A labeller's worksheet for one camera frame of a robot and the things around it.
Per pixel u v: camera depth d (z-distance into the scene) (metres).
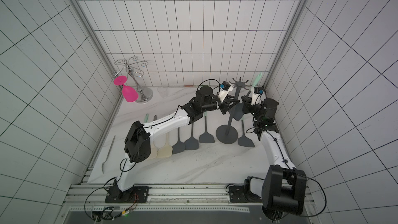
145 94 1.14
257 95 0.68
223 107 0.68
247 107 0.71
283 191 0.40
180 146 0.87
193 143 0.90
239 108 0.75
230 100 0.69
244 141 0.90
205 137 0.92
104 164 0.82
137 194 0.72
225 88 0.64
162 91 1.11
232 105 0.72
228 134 0.92
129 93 0.95
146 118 1.02
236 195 0.73
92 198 0.68
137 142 0.51
